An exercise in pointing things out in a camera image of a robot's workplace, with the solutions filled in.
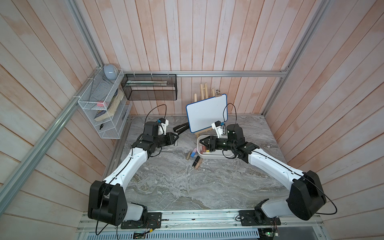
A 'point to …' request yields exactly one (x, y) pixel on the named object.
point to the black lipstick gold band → (195, 161)
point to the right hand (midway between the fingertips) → (201, 141)
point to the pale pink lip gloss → (201, 151)
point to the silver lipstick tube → (176, 143)
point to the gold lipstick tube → (188, 155)
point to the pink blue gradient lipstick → (193, 152)
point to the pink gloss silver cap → (204, 149)
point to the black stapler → (180, 128)
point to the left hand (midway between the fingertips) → (177, 138)
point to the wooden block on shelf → (102, 114)
